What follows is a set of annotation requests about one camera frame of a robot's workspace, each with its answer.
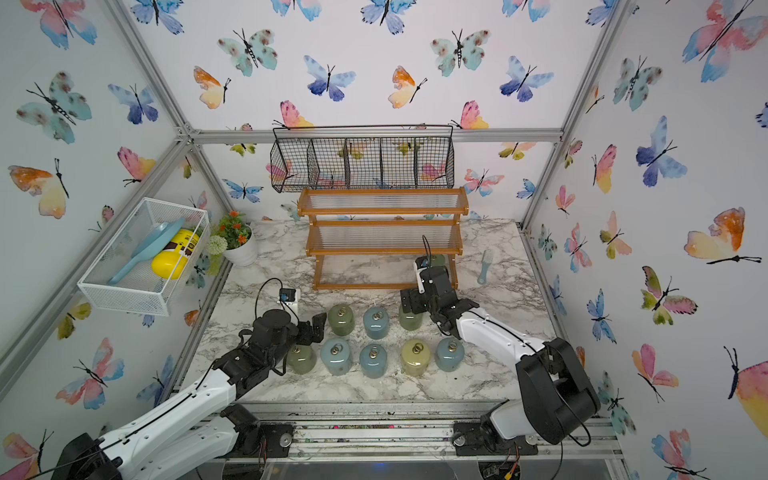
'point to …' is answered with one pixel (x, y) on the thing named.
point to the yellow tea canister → (415, 357)
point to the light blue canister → (335, 354)
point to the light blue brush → (485, 264)
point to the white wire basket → (145, 264)
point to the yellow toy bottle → (172, 259)
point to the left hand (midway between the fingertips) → (313, 311)
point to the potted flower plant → (241, 238)
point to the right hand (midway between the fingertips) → (420, 286)
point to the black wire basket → (362, 156)
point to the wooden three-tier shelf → (372, 238)
